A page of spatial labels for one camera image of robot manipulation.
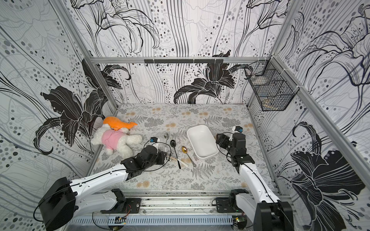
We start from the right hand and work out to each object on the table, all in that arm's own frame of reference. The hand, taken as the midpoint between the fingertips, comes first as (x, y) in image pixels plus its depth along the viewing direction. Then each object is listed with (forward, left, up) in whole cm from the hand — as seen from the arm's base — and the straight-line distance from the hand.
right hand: (222, 135), depth 85 cm
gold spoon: (-4, +23, -12) cm, 27 cm away
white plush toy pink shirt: (+2, +69, -2) cm, 69 cm away
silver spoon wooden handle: (-11, +26, -12) cm, 31 cm away
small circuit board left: (-41, +55, -15) cm, 70 cm away
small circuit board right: (-41, -6, -16) cm, 44 cm away
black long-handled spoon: (+1, +32, -12) cm, 34 cm away
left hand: (-11, +33, -6) cm, 35 cm away
